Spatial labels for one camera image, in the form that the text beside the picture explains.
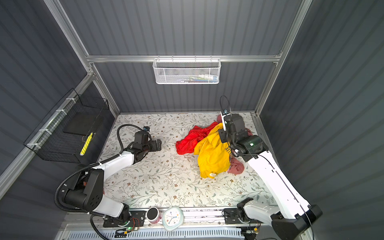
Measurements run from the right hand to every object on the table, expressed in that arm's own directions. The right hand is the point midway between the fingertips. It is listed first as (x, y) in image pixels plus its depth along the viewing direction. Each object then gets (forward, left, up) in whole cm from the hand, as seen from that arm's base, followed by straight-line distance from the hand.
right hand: (229, 127), depth 71 cm
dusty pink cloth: (-7, -7, -29) cm, 31 cm away
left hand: (+7, +43, -22) cm, 48 cm away
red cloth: (+3, +22, -20) cm, 30 cm away
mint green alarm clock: (-34, +28, -28) cm, 52 cm away
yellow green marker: (-7, +68, -2) cm, 68 cm away
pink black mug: (-33, +37, -26) cm, 56 cm away
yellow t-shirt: (-8, +7, -11) cm, 15 cm away
